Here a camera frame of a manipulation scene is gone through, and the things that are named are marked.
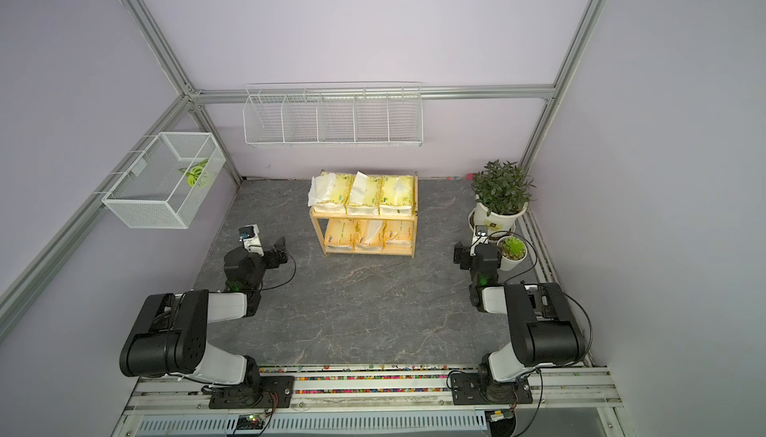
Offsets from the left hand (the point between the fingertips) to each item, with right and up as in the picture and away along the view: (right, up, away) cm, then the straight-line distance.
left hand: (270, 240), depth 92 cm
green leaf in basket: (-17, +20, -11) cm, 28 cm away
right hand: (+65, -1, +3) cm, 65 cm away
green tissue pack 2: (+30, +14, -8) cm, 34 cm away
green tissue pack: (+20, +14, -9) cm, 26 cm away
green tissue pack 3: (+39, +14, -10) cm, 43 cm away
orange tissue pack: (+21, +2, +5) cm, 22 cm away
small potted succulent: (+74, -3, -3) cm, 75 cm away
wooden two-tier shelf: (+41, -4, +5) cm, 41 cm away
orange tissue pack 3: (+40, +2, +5) cm, 40 cm away
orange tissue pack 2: (+31, +1, +6) cm, 31 cm away
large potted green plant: (+72, +15, -2) cm, 73 cm away
